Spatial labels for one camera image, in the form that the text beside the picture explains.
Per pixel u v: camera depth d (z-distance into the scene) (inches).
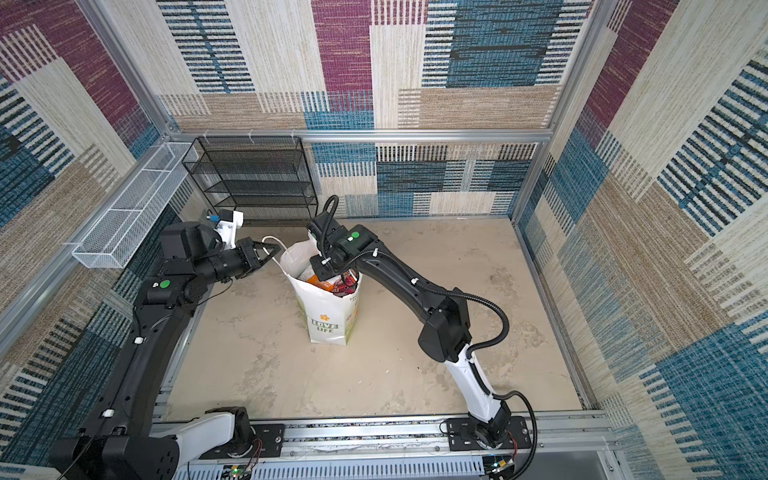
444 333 22.2
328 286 30.6
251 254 24.1
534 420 28.7
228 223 25.1
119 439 14.7
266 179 42.8
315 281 28.7
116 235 28.2
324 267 29.0
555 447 29.3
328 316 30.0
